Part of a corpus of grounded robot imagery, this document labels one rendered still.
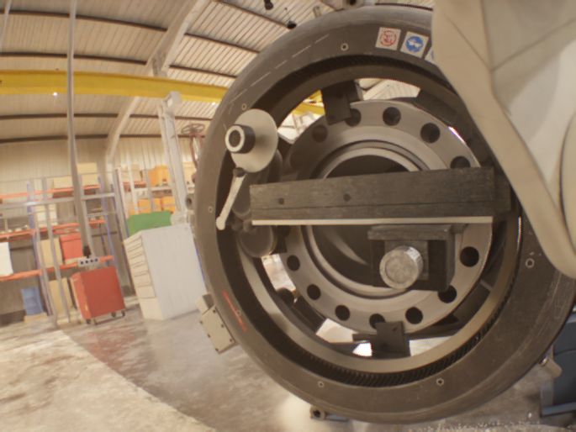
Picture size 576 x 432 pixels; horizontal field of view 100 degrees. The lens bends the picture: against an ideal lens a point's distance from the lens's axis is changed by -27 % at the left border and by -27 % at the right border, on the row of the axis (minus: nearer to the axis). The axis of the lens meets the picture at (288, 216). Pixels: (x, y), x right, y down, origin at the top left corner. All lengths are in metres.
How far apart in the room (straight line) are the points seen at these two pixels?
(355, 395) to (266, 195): 0.37
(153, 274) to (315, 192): 3.81
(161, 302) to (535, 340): 4.05
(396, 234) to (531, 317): 0.22
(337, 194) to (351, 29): 0.25
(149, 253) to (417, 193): 3.96
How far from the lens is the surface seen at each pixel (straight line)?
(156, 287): 4.23
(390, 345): 0.66
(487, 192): 0.42
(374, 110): 0.62
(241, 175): 0.57
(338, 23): 0.55
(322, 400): 0.64
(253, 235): 0.66
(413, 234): 0.38
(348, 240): 0.78
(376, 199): 0.45
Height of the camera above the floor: 0.61
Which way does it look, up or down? 4 degrees up
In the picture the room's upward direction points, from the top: 15 degrees counter-clockwise
